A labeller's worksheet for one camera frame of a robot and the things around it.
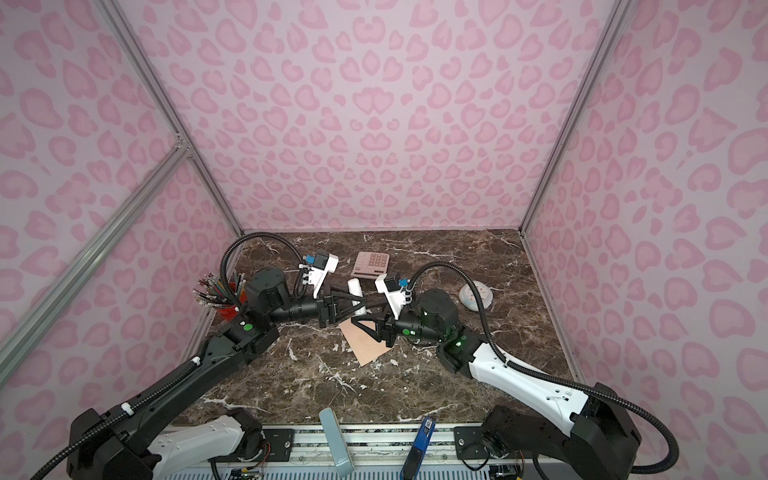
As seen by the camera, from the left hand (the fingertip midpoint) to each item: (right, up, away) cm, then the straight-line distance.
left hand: (365, 299), depth 63 cm
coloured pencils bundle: (-45, -1, +22) cm, 50 cm away
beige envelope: (-3, -18, +26) cm, 31 cm away
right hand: (-2, -4, +2) cm, 5 cm away
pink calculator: (-3, +6, +44) cm, 44 cm away
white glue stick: (-2, +2, 0) cm, 3 cm away
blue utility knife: (+11, -39, +7) cm, 41 cm away
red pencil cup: (-42, -7, +23) cm, 48 cm away
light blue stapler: (-8, -38, +9) cm, 40 cm away
